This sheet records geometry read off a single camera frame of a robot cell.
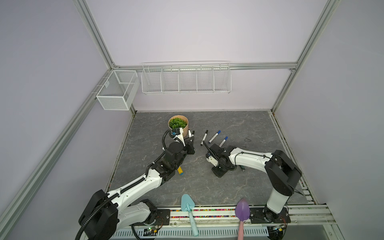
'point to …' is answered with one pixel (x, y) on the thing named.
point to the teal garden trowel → (187, 204)
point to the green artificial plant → (176, 123)
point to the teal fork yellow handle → (180, 171)
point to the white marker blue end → (218, 132)
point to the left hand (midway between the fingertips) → (194, 139)
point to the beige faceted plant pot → (185, 129)
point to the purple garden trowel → (242, 212)
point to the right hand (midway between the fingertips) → (219, 173)
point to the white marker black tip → (223, 141)
